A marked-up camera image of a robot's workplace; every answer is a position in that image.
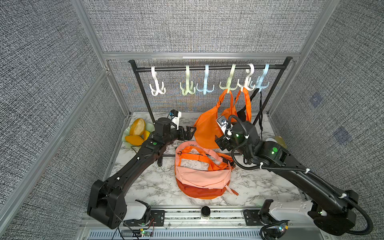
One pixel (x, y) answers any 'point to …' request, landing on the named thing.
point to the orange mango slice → (134, 140)
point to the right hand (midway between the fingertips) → (226, 125)
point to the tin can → (271, 139)
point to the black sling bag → (261, 124)
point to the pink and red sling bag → (201, 172)
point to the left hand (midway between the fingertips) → (192, 126)
